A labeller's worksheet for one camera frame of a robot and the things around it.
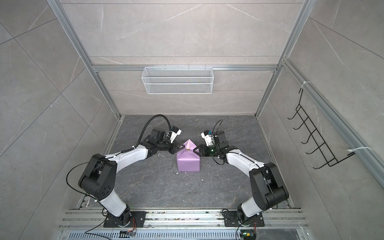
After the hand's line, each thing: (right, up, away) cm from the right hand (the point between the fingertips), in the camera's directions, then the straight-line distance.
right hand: (197, 149), depth 88 cm
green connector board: (+24, -38, -18) cm, 49 cm away
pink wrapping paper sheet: (-5, -5, -5) cm, 9 cm away
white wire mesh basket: (-13, +45, +13) cm, 49 cm away
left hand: (-8, +4, 0) cm, 8 cm away
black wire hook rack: (+55, +2, -25) cm, 61 cm away
